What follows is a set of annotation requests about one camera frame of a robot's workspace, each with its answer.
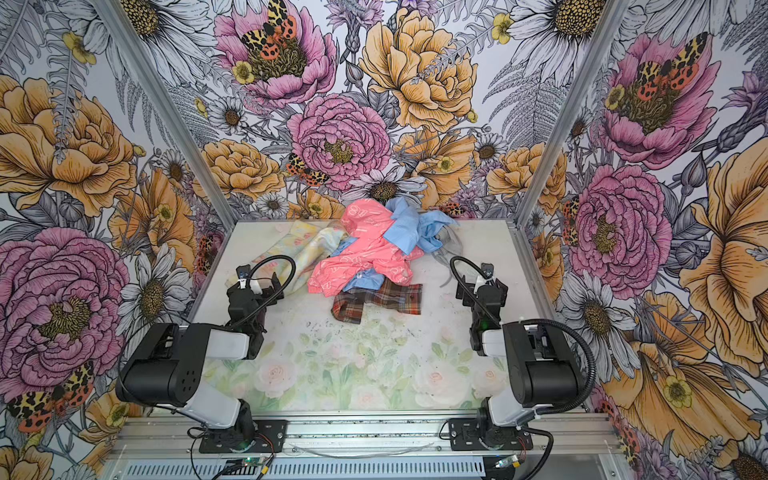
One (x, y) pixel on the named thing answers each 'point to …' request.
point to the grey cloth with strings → (451, 247)
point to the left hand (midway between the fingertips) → (261, 283)
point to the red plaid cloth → (406, 298)
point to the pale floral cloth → (307, 241)
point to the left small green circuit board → (253, 461)
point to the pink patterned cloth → (371, 253)
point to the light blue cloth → (409, 228)
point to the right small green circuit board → (511, 461)
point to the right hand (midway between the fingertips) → (479, 284)
